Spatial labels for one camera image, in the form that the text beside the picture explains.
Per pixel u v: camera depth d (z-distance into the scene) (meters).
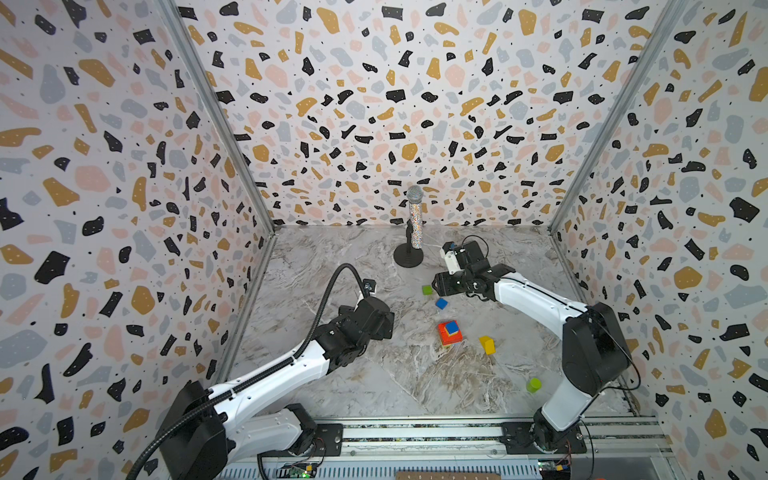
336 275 0.57
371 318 0.59
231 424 0.40
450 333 0.88
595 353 0.47
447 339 0.89
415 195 0.87
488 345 0.89
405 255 1.12
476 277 0.69
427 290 1.03
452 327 0.94
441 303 1.00
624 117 0.88
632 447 0.74
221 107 0.87
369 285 0.70
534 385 0.80
